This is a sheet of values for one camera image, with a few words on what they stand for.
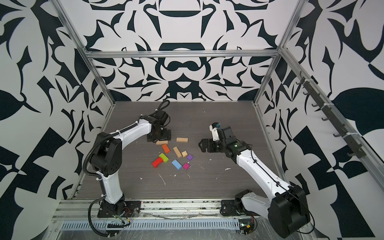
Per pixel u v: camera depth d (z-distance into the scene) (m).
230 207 0.74
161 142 0.96
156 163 0.89
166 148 0.94
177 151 0.94
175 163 0.89
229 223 0.71
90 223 0.69
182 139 0.99
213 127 0.75
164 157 0.91
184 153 0.92
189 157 0.91
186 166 0.88
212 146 0.72
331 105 0.58
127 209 0.73
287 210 0.39
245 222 0.72
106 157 0.50
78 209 0.76
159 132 0.78
